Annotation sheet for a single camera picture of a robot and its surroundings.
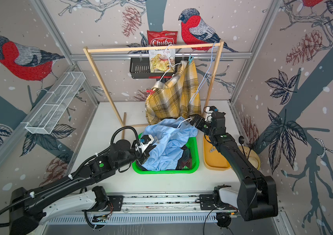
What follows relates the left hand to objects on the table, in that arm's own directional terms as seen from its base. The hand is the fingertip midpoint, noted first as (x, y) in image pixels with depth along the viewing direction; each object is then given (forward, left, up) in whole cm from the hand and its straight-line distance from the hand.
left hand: (156, 143), depth 70 cm
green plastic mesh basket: (+9, -21, -16) cm, 28 cm away
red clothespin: (+39, +6, -1) cm, 40 cm away
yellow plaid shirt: (+30, -11, +1) cm, 32 cm away
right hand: (+18, -20, -3) cm, 27 cm away
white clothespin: (+8, -35, -23) cm, 43 cm away
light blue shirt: (+3, -7, +2) cm, 8 cm away
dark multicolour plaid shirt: (-2, -15, -19) cm, 25 cm away
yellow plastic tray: (+2, -34, -25) cm, 42 cm away
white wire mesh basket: (+8, +56, +7) cm, 57 cm away
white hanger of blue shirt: (+9, -16, +9) cm, 20 cm away
